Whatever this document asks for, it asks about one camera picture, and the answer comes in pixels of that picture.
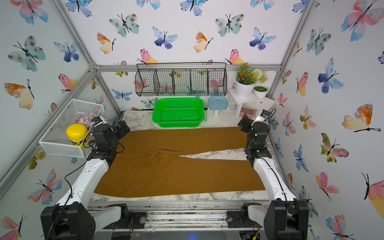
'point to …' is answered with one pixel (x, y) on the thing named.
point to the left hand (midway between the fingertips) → (119, 123)
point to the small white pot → (260, 92)
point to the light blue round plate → (218, 103)
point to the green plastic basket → (178, 112)
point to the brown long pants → (148, 162)
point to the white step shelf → (237, 108)
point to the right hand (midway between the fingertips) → (254, 115)
